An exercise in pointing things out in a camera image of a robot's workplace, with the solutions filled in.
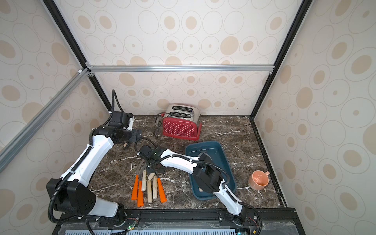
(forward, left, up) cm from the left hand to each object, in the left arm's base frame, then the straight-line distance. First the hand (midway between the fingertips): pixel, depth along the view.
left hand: (137, 132), depth 82 cm
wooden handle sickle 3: (-26, -8, -20) cm, 34 cm away
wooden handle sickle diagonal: (-18, -7, -19) cm, 27 cm away
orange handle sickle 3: (-29, -15, -21) cm, 39 cm away
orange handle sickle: (-26, +1, -21) cm, 33 cm away
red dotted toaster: (+13, -24, -4) cm, 28 cm away
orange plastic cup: (-19, -70, -20) cm, 75 cm away
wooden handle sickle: (-1, -41, -21) cm, 46 cm away
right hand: (-13, -10, -18) cm, 24 cm away
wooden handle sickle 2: (-20, -3, -20) cm, 28 cm away
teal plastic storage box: (+1, -46, -20) cm, 50 cm away
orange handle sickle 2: (-31, -3, -21) cm, 37 cm away
